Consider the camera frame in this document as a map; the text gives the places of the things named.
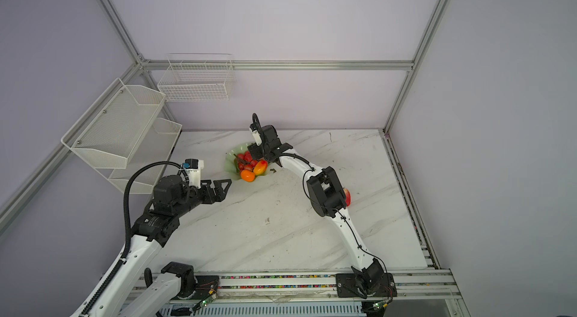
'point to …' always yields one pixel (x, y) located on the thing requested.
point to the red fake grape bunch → (246, 161)
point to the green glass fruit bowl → (231, 162)
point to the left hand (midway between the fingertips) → (219, 183)
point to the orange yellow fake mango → (260, 167)
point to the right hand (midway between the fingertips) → (253, 144)
